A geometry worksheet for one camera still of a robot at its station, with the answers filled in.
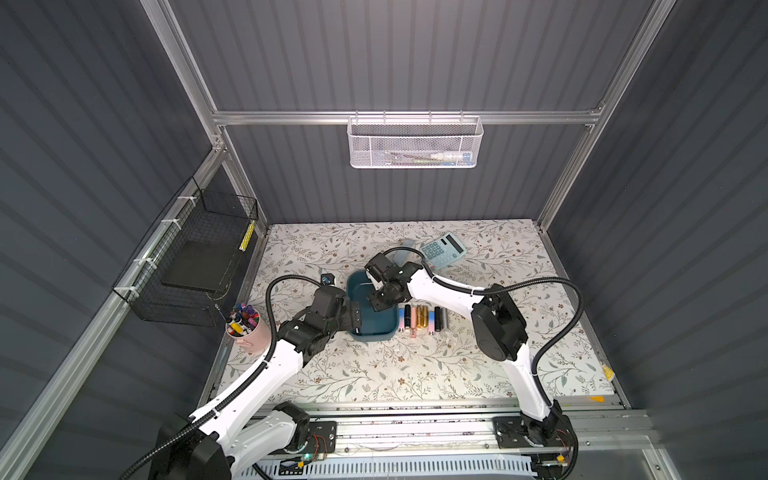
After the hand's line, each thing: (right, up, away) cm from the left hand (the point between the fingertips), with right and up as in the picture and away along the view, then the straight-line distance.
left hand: (345, 310), depth 81 cm
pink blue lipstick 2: (+25, -6, +10) cm, 28 cm away
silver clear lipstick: (+29, -4, +11) cm, 31 cm away
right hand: (+8, 0, +12) cm, 14 cm away
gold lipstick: (+22, -4, +13) cm, 25 cm away
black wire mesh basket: (-36, +12, -12) cm, 40 cm away
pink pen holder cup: (-27, -4, -1) cm, 27 cm away
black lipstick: (+18, -4, +13) cm, 22 cm away
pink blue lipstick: (+16, -5, +10) cm, 19 cm away
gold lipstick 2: (+23, -4, +13) cm, 27 cm away
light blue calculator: (+32, +17, +29) cm, 46 cm away
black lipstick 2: (+27, -5, +12) cm, 30 cm away
